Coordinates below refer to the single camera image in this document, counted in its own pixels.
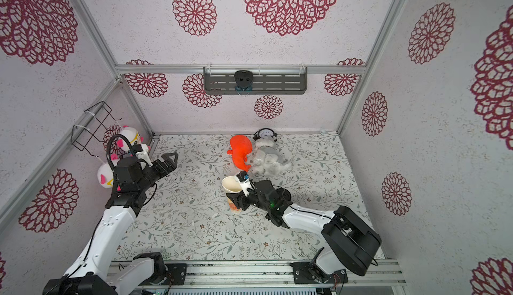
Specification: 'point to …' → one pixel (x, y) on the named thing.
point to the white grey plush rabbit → (266, 159)
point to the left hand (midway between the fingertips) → (172, 159)
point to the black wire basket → (99, 121)
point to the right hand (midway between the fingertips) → (232, 187)
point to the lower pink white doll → (105, 176)
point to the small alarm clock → (264, 132)
